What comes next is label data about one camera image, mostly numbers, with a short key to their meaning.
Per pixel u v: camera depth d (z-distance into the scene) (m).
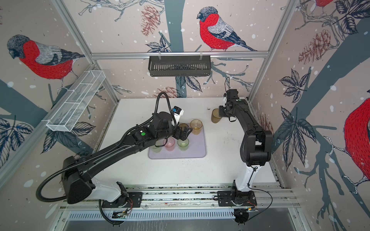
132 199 0.73
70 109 0.74
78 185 0.39
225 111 0.80
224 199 0.73
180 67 1.05
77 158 0.84
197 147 0.93
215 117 0.91
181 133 0.65
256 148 0.49
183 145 0.92
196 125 0.98
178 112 0.64
